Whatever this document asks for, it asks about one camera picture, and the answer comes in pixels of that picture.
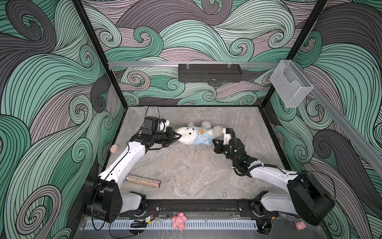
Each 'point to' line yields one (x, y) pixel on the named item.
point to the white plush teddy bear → (189, 135)
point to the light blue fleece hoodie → (203, 137)
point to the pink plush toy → (178, 221)
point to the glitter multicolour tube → (143, 181)
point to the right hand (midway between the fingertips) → (214, 140)
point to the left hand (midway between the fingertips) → (181, 135)
